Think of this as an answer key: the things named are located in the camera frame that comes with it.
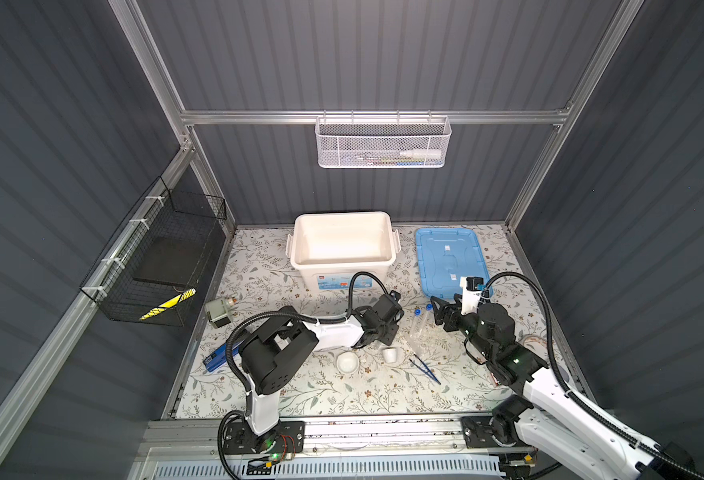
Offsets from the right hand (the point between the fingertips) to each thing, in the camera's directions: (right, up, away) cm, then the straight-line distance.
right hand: (447, 299), depth 79 cm
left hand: (-14, -11, +14) cm, 22 cm away
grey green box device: (-67, -6, +12) cm, 69 cm away
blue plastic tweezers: (-4, -22, +5) cm, 23 cm away
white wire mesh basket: (-14, +59, +45) cm, 75 cm away
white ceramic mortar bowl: (-27, -19, +6) cm, 34 cm away
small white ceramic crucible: (-15, -17, +6) cm, 23 cm away
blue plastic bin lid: (+9, +11, +32) cm, 35 cm away
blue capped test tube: (-5, -2, 0) cm, 5 cm away
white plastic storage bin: (-35, +15, +32) cm, 49 cm away
